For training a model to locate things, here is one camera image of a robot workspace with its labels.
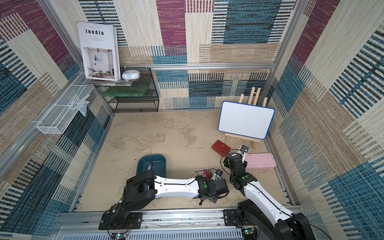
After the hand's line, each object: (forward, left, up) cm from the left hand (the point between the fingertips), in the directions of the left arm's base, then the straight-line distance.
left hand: (214, 193), depth 82 cm
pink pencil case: (+19, -30, 0) cm, 36 cm away
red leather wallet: (+27, -7, +2) cm, 29 cm away
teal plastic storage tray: (+16, +32, +4) cm, 36 cm away
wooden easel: (+42, -22, +34) cm, 58 cm away
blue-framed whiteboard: (+37, -22, +18) cm, 47 cm away
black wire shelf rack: (+50, +47, +27) cm, 74 cm away
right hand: (+18, -12, +9) cm, 23 cm away
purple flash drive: (+12, +4, +1) cm, 13 cm away
